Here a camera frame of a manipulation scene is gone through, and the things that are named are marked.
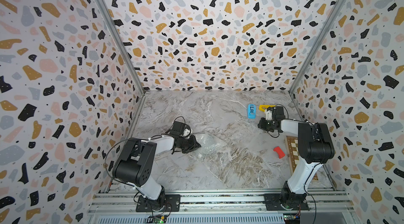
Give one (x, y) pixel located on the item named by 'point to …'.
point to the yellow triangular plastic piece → (266, 106)
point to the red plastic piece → (280, 153)
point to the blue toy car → (251, 111)
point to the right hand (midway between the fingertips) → (259, 123)
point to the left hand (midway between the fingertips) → (202, 145)
